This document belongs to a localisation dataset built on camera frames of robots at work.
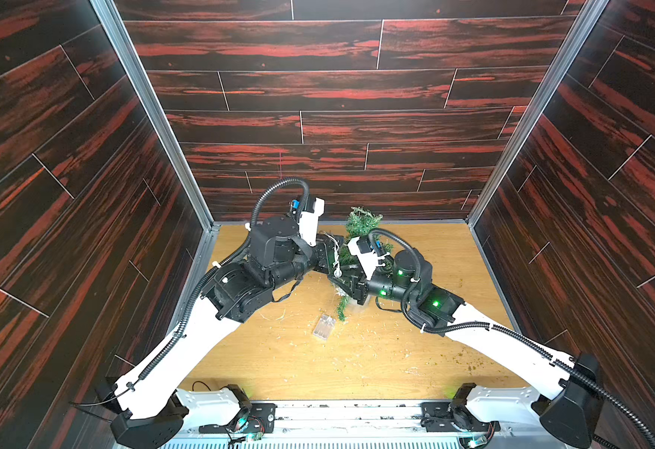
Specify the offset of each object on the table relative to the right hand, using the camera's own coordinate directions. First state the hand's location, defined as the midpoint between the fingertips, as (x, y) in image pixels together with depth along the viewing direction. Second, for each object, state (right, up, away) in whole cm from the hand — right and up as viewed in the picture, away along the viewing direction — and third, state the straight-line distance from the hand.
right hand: (335, 267), depth 67 cm
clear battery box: (-3, -21, +23) cm, 31 cm away
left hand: (+2, +6, -9) cm, 11 cm away
